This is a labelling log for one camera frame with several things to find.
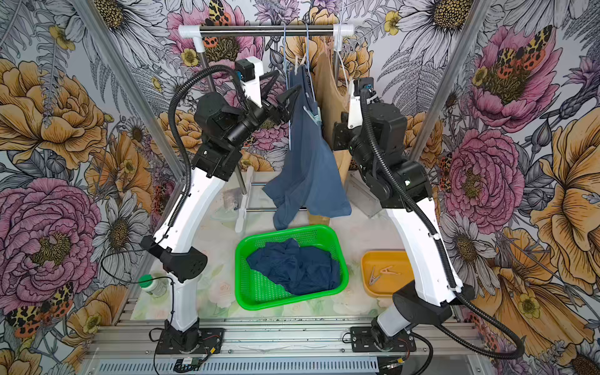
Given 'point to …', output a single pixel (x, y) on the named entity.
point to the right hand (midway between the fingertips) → (340, 119)
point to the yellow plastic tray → (385, 272)
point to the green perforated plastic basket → (255, 290)
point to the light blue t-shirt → (310, 181)
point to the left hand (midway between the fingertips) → (290, 85)
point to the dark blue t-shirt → (299, 270)
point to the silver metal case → (360, 194)
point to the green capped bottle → (157, 287)
